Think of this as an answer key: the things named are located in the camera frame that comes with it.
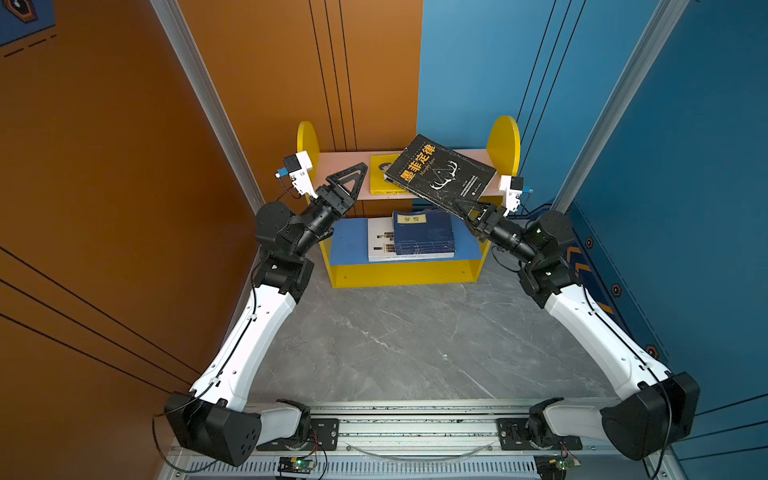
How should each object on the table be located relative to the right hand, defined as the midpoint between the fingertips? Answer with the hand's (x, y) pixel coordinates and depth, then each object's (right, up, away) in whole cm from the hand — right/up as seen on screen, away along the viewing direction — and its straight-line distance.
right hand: (450, 206), depth 62 cm
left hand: (-17, +6, -6) cm, 19 cm away
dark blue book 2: (-4, -8, +27) cm, 28 cm away
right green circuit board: (+27, -61, +9) cm, 67 cm away
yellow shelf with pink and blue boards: (-27, -8, +35) cm, 45 cm away
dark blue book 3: (-3, -3, +30) cm, 31 cm away
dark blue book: (-4, -10, +28) cm, 29 cm away
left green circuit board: (-35, -60, +9) cm, 71 cm away
